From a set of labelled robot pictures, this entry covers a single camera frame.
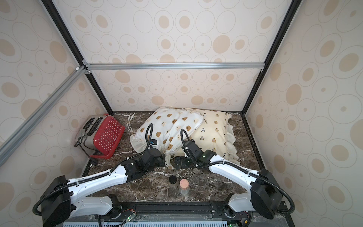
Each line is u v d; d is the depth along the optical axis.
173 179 0.76
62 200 0.39
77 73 0.84
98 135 0.85
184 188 0.73
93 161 0.88
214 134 0.92
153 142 0.73
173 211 0.75
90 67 0.90
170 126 0.92
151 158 0.59
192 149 0.62
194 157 0.62
